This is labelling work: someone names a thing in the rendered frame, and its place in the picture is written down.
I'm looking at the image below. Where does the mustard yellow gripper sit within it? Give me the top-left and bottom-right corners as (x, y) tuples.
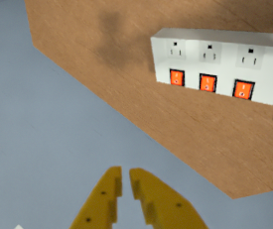
(69, 166), (209, 229)

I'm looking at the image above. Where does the white power strip body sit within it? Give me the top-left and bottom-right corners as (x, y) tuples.
(151, 28), (273, 105)

